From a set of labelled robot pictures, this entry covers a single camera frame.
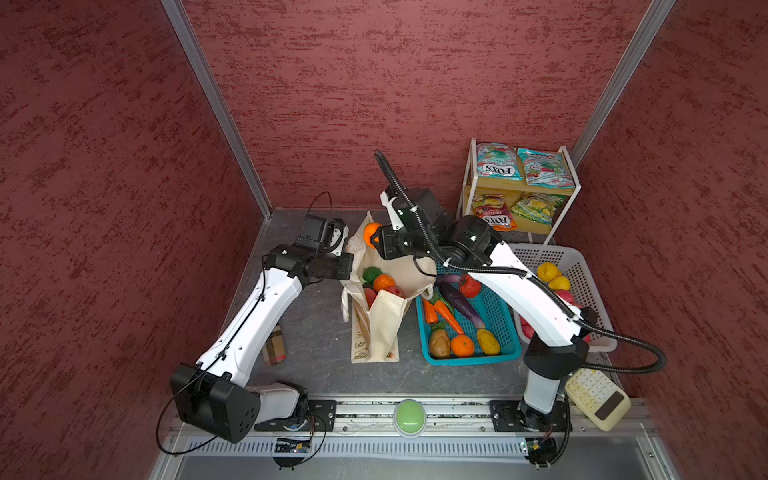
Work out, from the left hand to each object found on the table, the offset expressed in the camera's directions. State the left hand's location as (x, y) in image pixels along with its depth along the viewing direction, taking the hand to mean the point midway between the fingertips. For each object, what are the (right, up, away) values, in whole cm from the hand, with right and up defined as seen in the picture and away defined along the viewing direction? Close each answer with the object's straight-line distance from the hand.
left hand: (347, 272), depth 78 cm
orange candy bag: (+46, +18, +19) cm, 53 cm away
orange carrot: (+28, -13, +15) cm, 34 cm away
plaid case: (-21, -23, +4) cm, 32 cm away
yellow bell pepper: (+64, -2, +20) cm, 67 cm away
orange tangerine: (+32, -21, +4) cm, 38 cm away
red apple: (+13, -6, +9) cm, 17 cm away
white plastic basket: (+70, -2, +20) cm, 73 cm away
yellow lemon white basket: (+67, -6, +17) cm, 70 cm away
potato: (+26, -21, +4) cm, 33 cm away
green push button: (+16, -36, -5) cm, 40 cm away
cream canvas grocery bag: (+7, -16, +2) cm, 18 cm away
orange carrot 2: (+24, -14, +12) cm, 30 cm away
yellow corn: (+40, -21, +4) cm, 45 cm away
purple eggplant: (+34, -11, +13) cm, 38 cm away
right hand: (+9, +7, -12) cm, 17 cm away
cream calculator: (+66, -33, -2) cm, 73 cm away
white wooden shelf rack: (+51, +24, +16) cm, 59 cm away
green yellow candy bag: (+61, +19, +20) cm, 67 cm away
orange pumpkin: (+9, -5, +12) cm, 16 cm away
